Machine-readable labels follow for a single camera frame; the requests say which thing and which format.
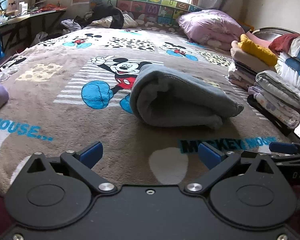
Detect stack of folded clothes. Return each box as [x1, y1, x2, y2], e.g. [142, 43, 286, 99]
[227, 60, 260, 91]

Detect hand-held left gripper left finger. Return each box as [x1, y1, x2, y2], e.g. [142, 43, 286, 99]
[27, 141, 118, 194]

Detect cream cloth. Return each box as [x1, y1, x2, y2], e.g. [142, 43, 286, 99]
[90, 14, 138, 29]

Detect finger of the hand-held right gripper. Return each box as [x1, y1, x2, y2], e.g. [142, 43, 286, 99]
[241, 141, 300, 166]

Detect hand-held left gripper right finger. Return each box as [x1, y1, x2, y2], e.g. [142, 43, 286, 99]
[184, 142, 274, 194]

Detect dark desk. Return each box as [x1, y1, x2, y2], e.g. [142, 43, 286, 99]
[0, 7, 68, 63]

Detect grey folded garment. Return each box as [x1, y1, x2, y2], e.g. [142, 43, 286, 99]
[255, 70, 300, 117]

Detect black desk lamp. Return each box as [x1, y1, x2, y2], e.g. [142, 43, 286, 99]
[0, 0, 17, 12]

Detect beige folded garment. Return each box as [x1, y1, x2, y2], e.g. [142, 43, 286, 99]
[230, 41, 276, 73]

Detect colourful alphabet foam headboard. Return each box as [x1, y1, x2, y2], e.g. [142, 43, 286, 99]
[89, 0, 203, 33]

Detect cartoon printed brown blanket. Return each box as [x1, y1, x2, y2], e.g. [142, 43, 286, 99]
[0, 25, 298, 198]

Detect pink pillow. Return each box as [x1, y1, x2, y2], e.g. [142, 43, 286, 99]
[176, 9, 246, 51]

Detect black flat case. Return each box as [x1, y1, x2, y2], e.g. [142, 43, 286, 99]
[247, 94, 298, 137]

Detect black garment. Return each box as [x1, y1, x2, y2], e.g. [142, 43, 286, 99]
[74, 3, 125, 29]

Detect grey-blue fleece garment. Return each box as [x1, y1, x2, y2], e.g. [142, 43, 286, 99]
[129, 64, 245, 130]

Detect yellow folded garment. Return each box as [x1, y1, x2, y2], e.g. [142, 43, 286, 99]
[237, 34, 278, 67]

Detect pink cloth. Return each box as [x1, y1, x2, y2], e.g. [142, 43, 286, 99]
[245, 31, 273, 48]

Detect white crumpled cloth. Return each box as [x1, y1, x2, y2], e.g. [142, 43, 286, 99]
[30, 31, 49, 47]

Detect grey crumpled clothes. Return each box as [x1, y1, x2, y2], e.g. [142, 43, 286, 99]
[61, 19, 82, 32]

